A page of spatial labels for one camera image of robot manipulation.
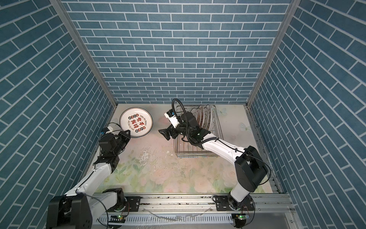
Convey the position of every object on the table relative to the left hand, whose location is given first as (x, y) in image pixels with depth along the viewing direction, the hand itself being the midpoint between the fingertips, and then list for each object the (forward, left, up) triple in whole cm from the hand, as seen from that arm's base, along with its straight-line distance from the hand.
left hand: (131, 129), depth 84 cm
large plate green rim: (+7, -3, -1) cm, 7 cm away
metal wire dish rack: (-6, -32, -15) cm, 36 cm away
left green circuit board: (-42, +2, -20) cm, 46 cm away
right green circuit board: (-43, -61, -16) cm, 76 cm away
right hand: (-2, -20, +7) cm, 22 cm away
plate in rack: (+10, -47, +1) cm, 48 cm away
